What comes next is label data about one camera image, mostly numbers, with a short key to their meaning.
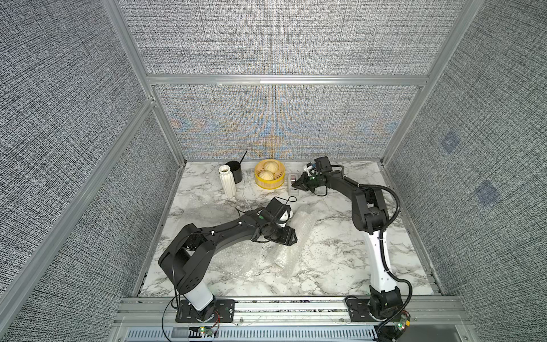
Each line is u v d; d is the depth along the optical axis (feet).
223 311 2.42
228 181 3.12
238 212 2.13
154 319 2.35
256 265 2.75
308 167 3.36
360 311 2.40
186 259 1.47
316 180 3.10
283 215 2.40
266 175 3.47
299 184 3.22
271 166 3.59
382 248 2.08
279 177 3.56
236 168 3.45
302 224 2.80
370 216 2.08
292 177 3.48
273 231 2.35
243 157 3.75
